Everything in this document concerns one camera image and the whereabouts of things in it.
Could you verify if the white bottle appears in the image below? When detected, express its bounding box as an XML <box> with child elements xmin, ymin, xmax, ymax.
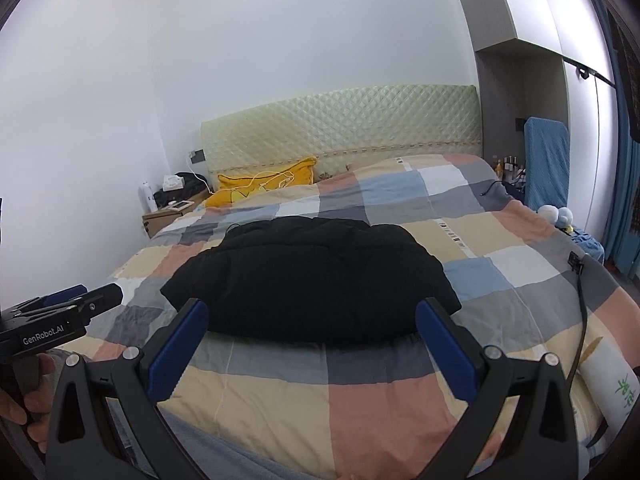
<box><xmin>140</xmin><ymin>182</ymin><xmax>157</xmax><ymax>214</ymax></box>

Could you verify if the brown bedside table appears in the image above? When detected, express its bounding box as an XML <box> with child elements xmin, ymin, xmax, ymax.
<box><xmin>142</xmin><ymin>191</ymin><xmax>210</xmax><ymax>238</ymax></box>

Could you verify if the yellow pillow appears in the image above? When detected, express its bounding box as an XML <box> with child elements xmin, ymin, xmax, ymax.
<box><xmin>204</xmin><ymin>157</ymin><xmax>317</xmax><ymax>208</ymax></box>

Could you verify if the grey white wardrobe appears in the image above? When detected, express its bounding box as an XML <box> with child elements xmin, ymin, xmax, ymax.
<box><xmin>460</xmin><ymin>0</ymin><xmax>618</xmax><ymax>240</ymax></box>

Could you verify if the black puffer jacket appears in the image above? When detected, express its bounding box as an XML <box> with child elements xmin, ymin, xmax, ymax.
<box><xmin>160</xmin><ymin>217</ymin><xmax>461</xmax><ymax>348</ymax></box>

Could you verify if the white phone on table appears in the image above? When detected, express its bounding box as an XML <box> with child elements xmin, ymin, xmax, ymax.
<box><xmin>168</xmin><ymin>200</ymin><xmax>193</xmax><ymax>210</ymax></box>

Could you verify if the white plush toy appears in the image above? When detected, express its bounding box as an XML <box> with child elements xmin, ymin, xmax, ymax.
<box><xmin>537</xmin><ymin>205</ymin><xmax>574</xmax><ymax>234</ymax></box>

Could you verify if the cream quilted headboard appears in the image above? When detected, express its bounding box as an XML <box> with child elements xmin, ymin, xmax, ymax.
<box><xmin>201</xmin><ymin>84</ymin><xmax>483</xmax><ymax>178</ymax></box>

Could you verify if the black bag on table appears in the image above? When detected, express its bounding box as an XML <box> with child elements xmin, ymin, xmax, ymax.
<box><xmin>154</xmin><ymin>172</ymin><xmax>208</xmax><ymax>208</ymax></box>

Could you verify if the plaid patchwork quilt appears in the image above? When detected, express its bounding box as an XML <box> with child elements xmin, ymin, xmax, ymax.
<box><xmin>74</xmin><ymin>155</ymin><xmax>639</xmax><ymax>479</ymax></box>

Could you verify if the white tissue box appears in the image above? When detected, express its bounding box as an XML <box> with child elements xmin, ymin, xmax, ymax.
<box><xmin>162</xmin><ymin>174</ymin><xmax>184</xmax><ymax>192</ymax></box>

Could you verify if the black cable on bed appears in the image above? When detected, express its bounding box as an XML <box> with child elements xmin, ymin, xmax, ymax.
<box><xmin>566</xmin><ymin>250</ymin><xmax>594</xmax><ymax>391</ymax></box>

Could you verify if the person left hand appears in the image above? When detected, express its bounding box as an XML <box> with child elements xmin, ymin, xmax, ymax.
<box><xmin>0</xmin><ymin>353</ymin><xmax>55</xmax><ymax>453</ymax></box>

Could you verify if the blue towel on chair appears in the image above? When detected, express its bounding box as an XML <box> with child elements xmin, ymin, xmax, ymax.
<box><xmin>524</xmin><ymin>117</ymin><xmax>570</xmax><ymax>210</ymax></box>

